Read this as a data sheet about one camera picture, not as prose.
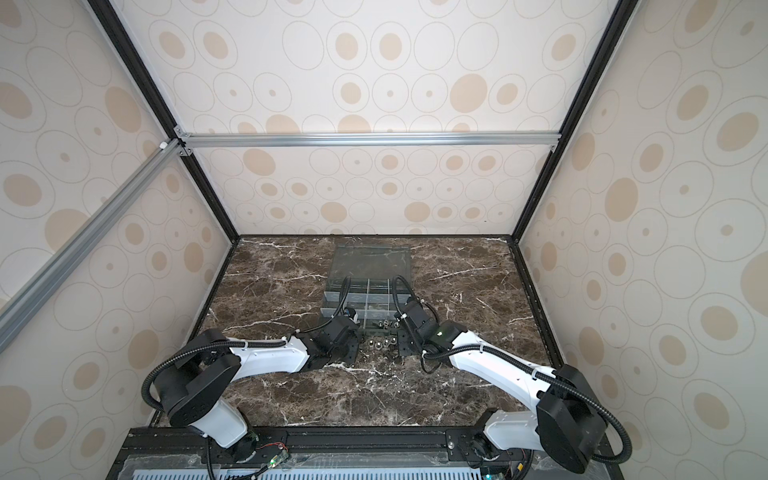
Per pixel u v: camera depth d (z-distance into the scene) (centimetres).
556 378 44
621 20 69
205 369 50
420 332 62
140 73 76
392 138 94
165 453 73
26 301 52
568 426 41
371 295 99
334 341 70
